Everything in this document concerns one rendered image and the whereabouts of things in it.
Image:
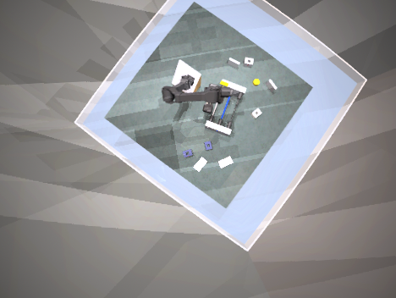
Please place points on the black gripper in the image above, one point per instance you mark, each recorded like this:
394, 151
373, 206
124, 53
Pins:
208, 107

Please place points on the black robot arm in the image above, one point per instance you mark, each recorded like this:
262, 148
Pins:
210, 94

